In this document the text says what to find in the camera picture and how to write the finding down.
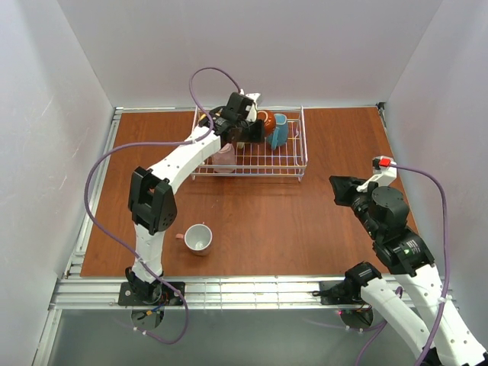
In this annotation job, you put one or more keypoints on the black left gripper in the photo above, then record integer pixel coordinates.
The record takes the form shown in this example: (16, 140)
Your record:
(241, 131)

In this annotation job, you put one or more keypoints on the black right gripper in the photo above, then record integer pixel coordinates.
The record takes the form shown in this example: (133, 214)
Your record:
(351, 197)

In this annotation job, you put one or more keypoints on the black mug orange handle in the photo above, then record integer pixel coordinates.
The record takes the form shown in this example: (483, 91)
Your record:
(269, 121)

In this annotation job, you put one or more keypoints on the grey mug blue handle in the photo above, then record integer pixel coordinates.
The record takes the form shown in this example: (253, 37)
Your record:
(278, 137)

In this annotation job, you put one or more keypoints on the pale pink tall mug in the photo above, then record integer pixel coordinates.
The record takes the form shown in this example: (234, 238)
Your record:
(224, 160)

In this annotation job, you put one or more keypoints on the white mug pink handle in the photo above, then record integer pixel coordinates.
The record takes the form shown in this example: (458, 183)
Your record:
(197, 239)

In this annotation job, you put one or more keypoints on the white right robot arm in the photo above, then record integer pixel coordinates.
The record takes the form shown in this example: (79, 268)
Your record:
(433, 330)

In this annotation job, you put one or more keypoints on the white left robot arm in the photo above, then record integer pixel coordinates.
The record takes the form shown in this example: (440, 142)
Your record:
(152, 192)

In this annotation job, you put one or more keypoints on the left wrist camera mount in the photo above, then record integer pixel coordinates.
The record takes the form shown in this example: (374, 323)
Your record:
(241, 107)

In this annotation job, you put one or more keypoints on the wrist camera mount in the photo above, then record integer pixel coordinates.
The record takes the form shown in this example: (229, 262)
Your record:
(241, 107)
(384, 173)

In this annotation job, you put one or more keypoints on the white wire dish rack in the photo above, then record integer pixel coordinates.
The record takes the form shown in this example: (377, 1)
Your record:
(260, 160)

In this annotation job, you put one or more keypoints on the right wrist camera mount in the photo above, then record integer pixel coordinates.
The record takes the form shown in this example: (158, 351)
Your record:
(384, 173)

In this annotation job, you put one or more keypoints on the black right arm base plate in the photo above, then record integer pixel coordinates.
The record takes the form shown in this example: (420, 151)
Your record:
(343, 292)

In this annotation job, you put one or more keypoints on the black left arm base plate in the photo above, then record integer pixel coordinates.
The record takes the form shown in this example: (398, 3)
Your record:
(147, 296)

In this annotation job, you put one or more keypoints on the aluminium left frame rail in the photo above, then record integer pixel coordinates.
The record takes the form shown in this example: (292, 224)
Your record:
(76, 259)

